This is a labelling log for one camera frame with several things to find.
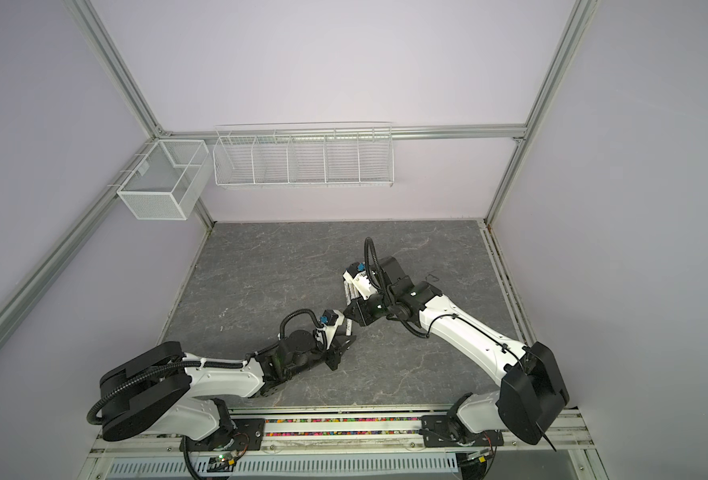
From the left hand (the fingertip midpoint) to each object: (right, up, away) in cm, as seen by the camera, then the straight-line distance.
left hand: (353, 339), depth 80 cm
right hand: (-1, +7, -3) cm, 8 cm away
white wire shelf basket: (-17, +56, +18) cm, 62 cm away
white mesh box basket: (-61, +47, +16) cm, 78 cm away
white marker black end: (-1, +4, -3) cm, 6 cm away
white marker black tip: (-3, +10, +19) cm, 22 cm away
